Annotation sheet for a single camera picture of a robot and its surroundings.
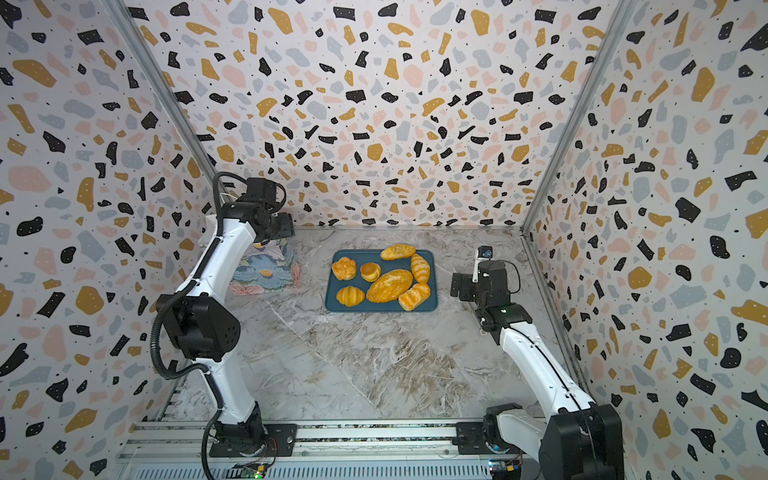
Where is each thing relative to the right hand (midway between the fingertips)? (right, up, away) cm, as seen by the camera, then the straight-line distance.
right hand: (468, 269), depth 83 cm
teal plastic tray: (-33, -4, +21) cm, 39 cm away
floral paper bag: (-60, 0, +9) cm, 61 cm away
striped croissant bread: (-35, -9, +14) cm, 39 cm away
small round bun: (-29, -2, +18) cm, 34 cm away
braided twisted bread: (-14, -10, +14) cm, 22 cm away
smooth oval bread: (-20, +5, +27) cm, 34 cm away
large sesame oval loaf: (-23, -6, +15) cm, 27 cm away
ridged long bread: (-12, -1, +21) cm, 24 cm away
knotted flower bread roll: (-38, -1, +20) cm, 43 cm away
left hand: (-54, +14, +4) cm, 56 cm away
